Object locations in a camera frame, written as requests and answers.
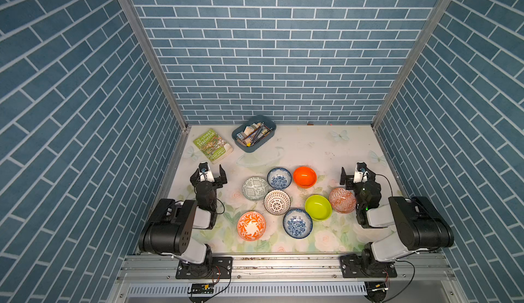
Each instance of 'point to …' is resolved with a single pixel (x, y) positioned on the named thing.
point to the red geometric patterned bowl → (342, 200)
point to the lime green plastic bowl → (318, 207)
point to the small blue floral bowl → (279, 178)
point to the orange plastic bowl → (305, 177)
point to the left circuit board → (202, 289)
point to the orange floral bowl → (251, 226)
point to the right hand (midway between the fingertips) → (357, 168)
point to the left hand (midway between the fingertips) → (214, 166)
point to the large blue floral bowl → (297, 223)
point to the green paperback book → (214, 147)
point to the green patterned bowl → (254, 188)
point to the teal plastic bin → (253, 133)
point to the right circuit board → (376, 290)
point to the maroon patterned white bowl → (277, 202)
